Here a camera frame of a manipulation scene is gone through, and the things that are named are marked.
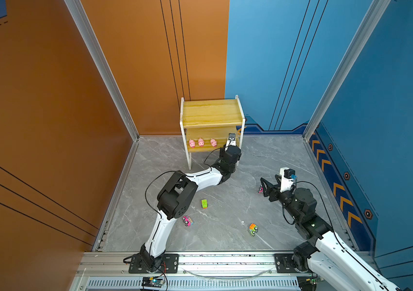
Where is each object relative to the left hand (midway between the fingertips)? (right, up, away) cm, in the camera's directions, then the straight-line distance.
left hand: (232, 141), depth 94 cm
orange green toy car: (+8, -40, -14) cm, 43 cm away
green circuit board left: (-34, -57, -24) cm, 70 cm away
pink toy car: (-22, -37, -12) cm, 45 cm away
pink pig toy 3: (-10, -1, -1) cm, 10 cm away
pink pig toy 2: (-16, -1, -2) cm, 16 cm away
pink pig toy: (-21, -1, -1) cm, 21 cm away
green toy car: (-14, -31, -5) cm, 35 cm away
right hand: (+13, -16, -18) cm, 27 cm away
